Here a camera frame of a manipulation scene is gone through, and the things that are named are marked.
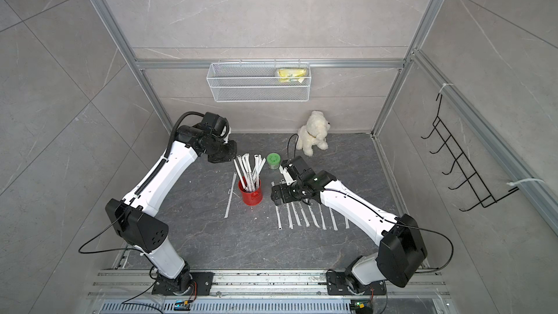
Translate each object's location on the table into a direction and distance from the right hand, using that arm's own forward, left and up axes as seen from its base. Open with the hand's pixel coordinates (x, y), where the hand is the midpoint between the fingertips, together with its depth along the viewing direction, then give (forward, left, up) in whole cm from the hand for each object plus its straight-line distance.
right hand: (283, 194), depth 80 cm
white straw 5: (+11, +24, -13) cm, 29 cm away
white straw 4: (-8, -16, -14) cm, 23 cm away
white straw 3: (-3, -12, -14) cm, 19 cm away
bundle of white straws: (+9, +14, -2) cm, 17 cm away
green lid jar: (+22, +5, -8) cm, 24 cm away
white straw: (-7, +2, -14) cm, 16 cm away
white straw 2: (-2, -9, -15) cm, 17 cm away
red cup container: (+2, +12, -7) cm, 14 cm away
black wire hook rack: (-1, -57, +18) cm, 60 cm away
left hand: (+12, +17, +10) cm, 23 cm away
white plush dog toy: (+31, -14, +1) cm, 34 cm away
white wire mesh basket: (+51, +11, +16) cm, 54 cm away
